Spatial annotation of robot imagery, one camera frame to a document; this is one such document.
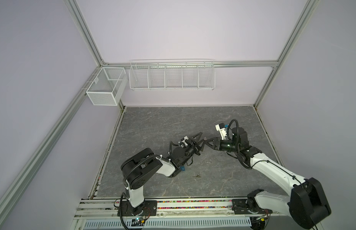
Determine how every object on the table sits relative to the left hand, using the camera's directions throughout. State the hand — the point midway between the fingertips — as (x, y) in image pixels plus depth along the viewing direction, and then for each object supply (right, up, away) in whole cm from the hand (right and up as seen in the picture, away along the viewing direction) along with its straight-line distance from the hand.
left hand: (207, 137), depth 76 cm
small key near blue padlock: (-4, -24, +9) cm, 26 cm away
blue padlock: (-13, -20, +11) cm, 27 cm away
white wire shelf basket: (-21, +41, +23) cm, 51 cm away
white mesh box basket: (-67, +33, +25) cm, 79 cm away
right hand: (-1, -4, +2) cm, 4 cm away
